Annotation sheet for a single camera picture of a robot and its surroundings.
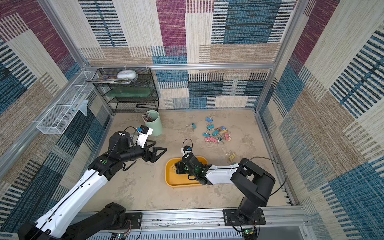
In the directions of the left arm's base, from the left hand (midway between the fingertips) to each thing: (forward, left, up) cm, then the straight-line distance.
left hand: (159, 145), depth 72 cm
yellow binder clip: (+6, -40, -24) cm, 47 cm away
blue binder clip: (+37, -28, -24) cm, 52 cm away
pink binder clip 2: (+20, -38, -22) cm, 49 cm away
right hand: (-1, -5, -19) cm, 19 cm away
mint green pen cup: (+23, +7, -12) cm, 27 cm away
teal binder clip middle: (+24, -31, -23) cm, 46 cm away
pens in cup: (+25, +12, -7) cm, 29 cm away
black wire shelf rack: (+35, +16, +1) cm, 39 cm away
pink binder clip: (+19, -28, -23) cm, 41 cm away
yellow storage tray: (-7, -4, -25) cm, 26 cm away
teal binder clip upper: (+29, -28, -23) cm, 47 cm away
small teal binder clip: (+30, -17, -22) cm, 41 cm away
